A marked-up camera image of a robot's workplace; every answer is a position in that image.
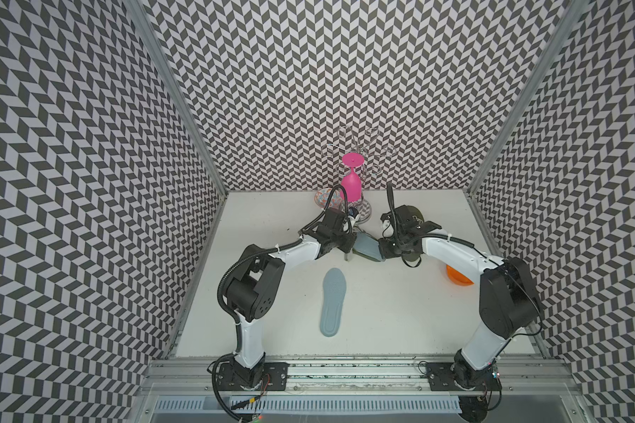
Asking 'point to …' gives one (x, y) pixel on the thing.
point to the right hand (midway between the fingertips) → (382, 254)
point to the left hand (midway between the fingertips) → (351, 237)
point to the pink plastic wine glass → (352, 181)
